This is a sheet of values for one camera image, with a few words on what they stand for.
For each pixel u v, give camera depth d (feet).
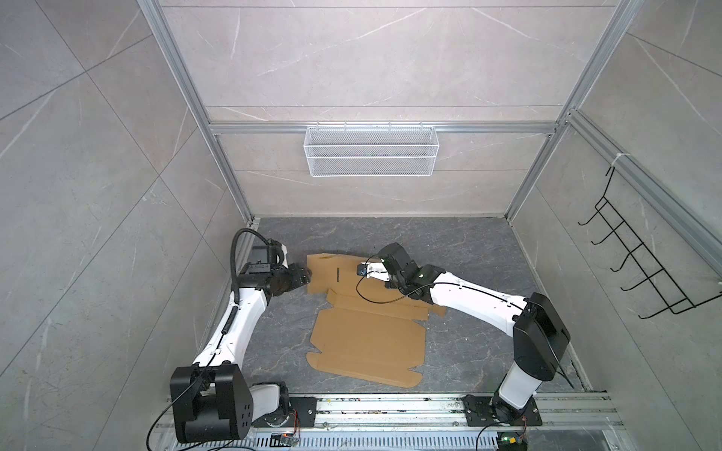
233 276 1.87
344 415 2.44
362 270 2.44
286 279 2.45
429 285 1.91
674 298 1.93
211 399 1.38
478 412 2.40
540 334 1.42
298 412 2.40
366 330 2.89
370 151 3.30
